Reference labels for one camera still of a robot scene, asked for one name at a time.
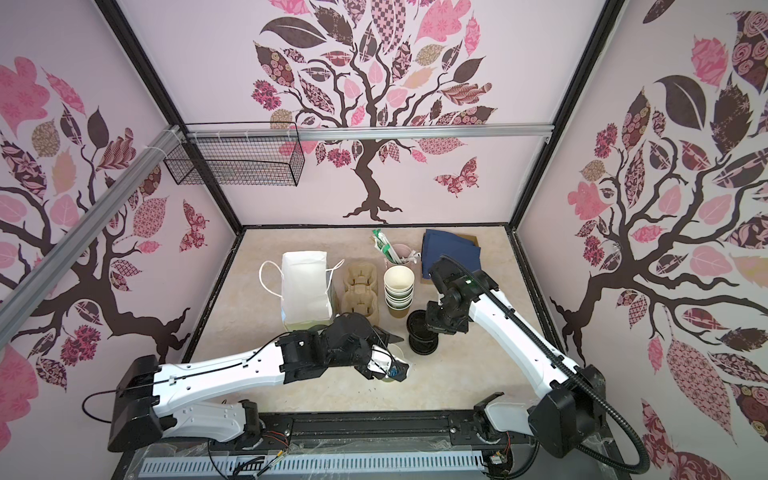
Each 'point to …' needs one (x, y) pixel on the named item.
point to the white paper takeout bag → (306, 299)
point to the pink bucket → (401, 250)
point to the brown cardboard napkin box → (424, 280)
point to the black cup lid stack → (422, 340)
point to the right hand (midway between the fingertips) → (433, 326)
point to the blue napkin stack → (436, 244)
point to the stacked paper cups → (399, 290)
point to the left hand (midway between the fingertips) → (395, 348)
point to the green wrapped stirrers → (376, 233)
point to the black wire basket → (239, 154)
